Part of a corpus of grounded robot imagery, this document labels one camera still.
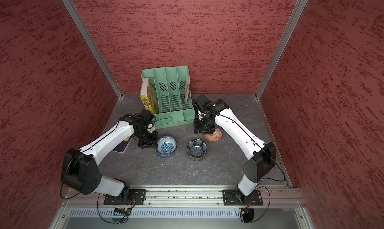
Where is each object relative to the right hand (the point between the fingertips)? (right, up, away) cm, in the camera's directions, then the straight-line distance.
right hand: (198, 134), depth 75 cm
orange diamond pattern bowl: (+11, -5, +20) cm, 23 cm away
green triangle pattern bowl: (0, -14, +4) cm, 15 cm away
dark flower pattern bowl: (-1, -10, +10) cm, 14 cm away
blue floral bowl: (-18, -8, +10) cm, 22 cm away
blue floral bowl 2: (-20, -15, +12) cm, 27 cm away
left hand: (-23, -8, +4) cm, 25 cm away
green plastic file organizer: (-22, +30, +41) cm, 56 cm away
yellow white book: (-29, +21, +9) cm, 37 cm away
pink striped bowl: (0, -17, +9) cm, 19 cm away
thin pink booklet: (-8, +27, +28) cm, 40 cm away
